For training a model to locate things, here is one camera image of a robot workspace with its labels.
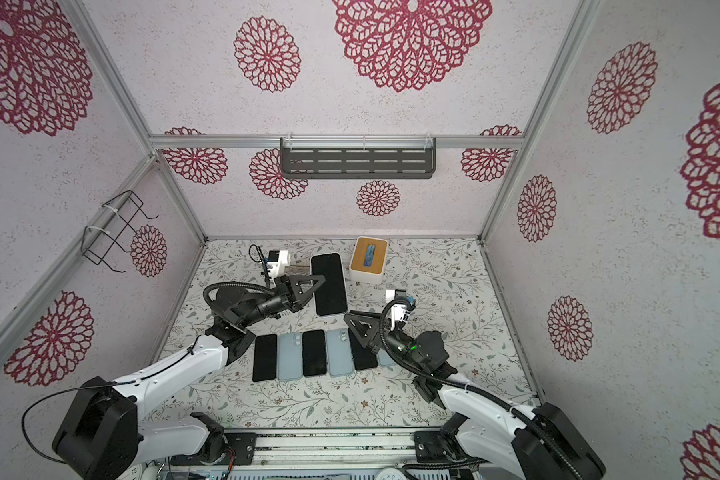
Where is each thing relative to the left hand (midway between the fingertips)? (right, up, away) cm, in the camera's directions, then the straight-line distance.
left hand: (324, 283), depth 67 cm
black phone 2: (-6, -23, +23) cm, 33 cm away
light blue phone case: (-13, -23, +22) cm, 34 cm away
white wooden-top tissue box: (+11, +5, +41) cm, 43 cm away
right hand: (+5, -7, -1) cm, 9 cm away
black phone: (+1, -3, -1) cm, 4 cm away
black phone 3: (+9, -23, +19) cm, 31 cm away
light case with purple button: (+15, -23, +20) cm, 34 cm away
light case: (+2, -24, +20) cm, 31 cm away
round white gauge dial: (+15, -43, 0) cm, 46 cm away
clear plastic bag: (-7, +4, +4) cm, 9 cm away
